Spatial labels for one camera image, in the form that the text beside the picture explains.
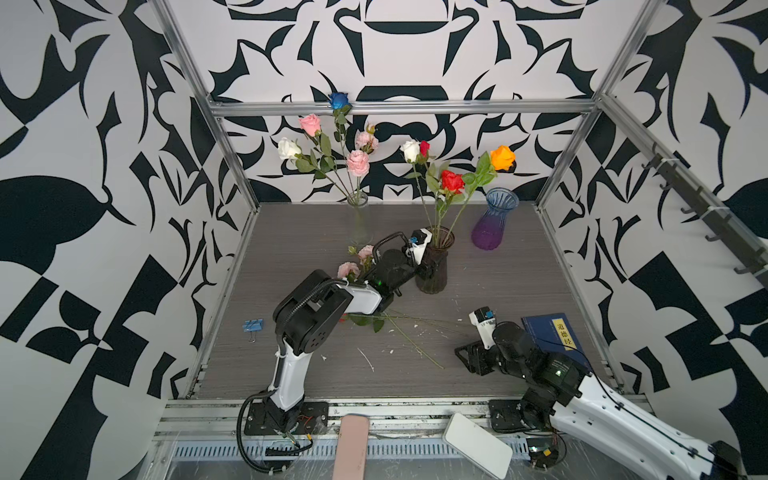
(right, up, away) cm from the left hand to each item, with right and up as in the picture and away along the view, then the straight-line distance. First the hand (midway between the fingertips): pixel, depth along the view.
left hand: (440, 239), depth 86 cm
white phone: (+5, -46, -18) cm, 49 cm away
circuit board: (+21, -49, -15) cm, 56 cm away
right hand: (+4, -28, -8) cm, 30 cm away
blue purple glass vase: (+19, +2, +15) cm, 24 cm away
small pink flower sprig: (-21, +29, +4) cm, 36 cm away
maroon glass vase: (+1, 0, +1) cm, 1 cm away
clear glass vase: (-25, +1, +23) cm, 34 cm away
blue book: (+34, -28, +1) cm, 43 cm away
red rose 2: (+2, +15, -5) cm, 16 cm away
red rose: (-3, +17, -2) cm, 18 cm away
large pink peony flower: (-23, +22, -1) cm, 32 cm away
